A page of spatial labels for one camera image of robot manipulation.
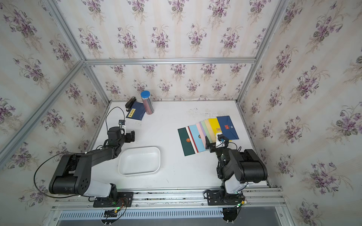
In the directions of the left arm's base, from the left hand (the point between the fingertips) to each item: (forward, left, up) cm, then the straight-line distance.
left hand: (127, 131), depth 93 cm
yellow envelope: (+9, -63, -6) cm, 64 cm away
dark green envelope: (-5, -40, -6) cm, 40 cm away
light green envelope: (+4, -55, -6) cm, 55 cm away
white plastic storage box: (-17, -9, -9) cm, 21 cm away
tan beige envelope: (0, -58, -5) cm, 58 cm away
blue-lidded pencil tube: (+21, -11, +12) cm, 27 cm away
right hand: (-6, -58, +5) cm, 59 cm away
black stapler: (+29, +6, -3) cm, 30 cm away
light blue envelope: (+1, -47, -5) cm, 47 cm away
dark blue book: (+22, -1, -5) cm, 23 cm away
